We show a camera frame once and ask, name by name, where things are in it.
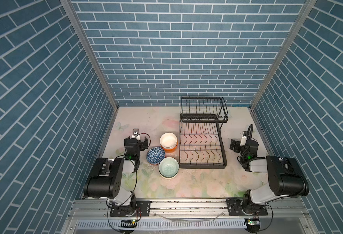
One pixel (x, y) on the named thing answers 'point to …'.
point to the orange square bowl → (168, 150)
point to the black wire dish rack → (201, 144)
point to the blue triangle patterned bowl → (155, 155)
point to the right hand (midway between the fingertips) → (241, 140)
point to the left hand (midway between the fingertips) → (140, 136)
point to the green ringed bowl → (168, 167)
